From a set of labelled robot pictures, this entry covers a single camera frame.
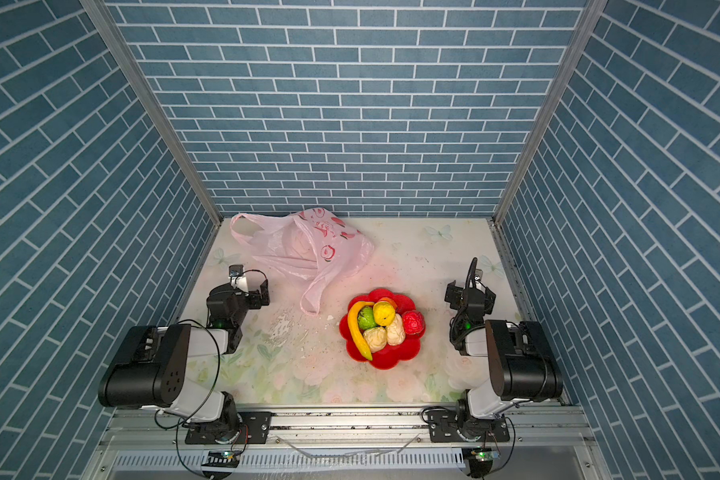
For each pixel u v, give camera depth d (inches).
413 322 33.2
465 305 27.8
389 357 32.0
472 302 27.8
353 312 34.6
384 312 32.5
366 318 34.1
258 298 33.4
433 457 27.8
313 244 36.9
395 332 33.3
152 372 18.0
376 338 32.5
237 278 31.1
